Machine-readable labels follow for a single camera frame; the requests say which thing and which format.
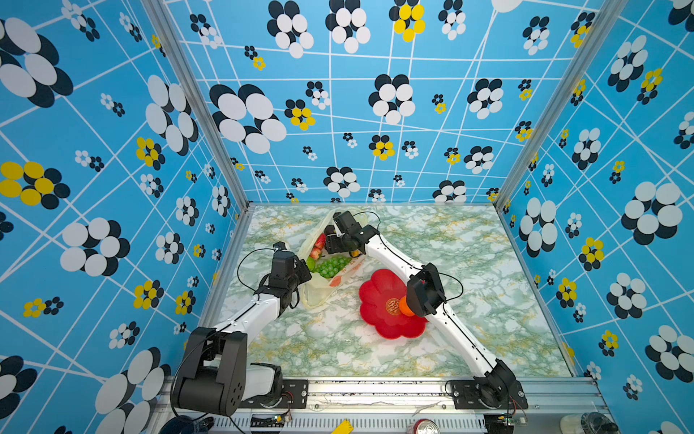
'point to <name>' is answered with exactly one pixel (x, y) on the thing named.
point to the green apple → (311, 264)
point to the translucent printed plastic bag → (316, 289)
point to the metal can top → (426, 426)
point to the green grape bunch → (330, 267)
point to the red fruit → (321, 241)
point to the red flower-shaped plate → (379, 298)
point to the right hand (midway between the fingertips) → (335, 243)
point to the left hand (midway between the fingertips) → (307, 262)
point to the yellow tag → (343, 428)
